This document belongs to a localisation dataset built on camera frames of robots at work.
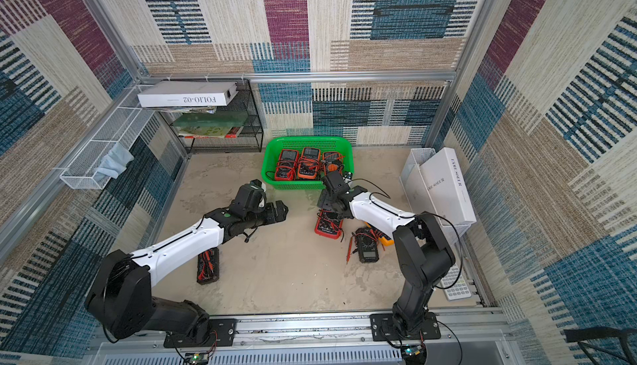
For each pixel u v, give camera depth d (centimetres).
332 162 108
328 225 85
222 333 73
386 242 87
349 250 89
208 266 82
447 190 85
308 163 105
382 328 73
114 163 67
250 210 68
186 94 79
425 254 47
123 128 102
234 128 105
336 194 70
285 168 102
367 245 87
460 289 79
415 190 92
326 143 115
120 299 42
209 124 94
